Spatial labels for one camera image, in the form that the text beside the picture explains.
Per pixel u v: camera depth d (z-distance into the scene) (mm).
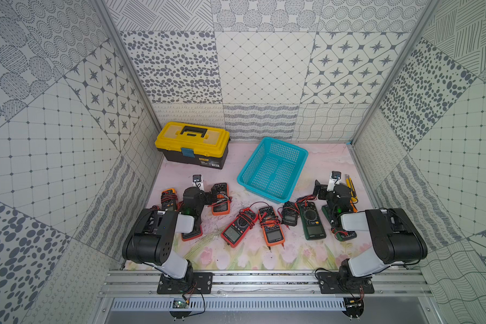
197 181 812
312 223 875
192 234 835
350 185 1009
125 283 753
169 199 927
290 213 882
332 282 735
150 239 452
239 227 837
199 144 958
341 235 824
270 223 859
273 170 1084
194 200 716
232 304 648
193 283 724
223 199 924
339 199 717
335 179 806
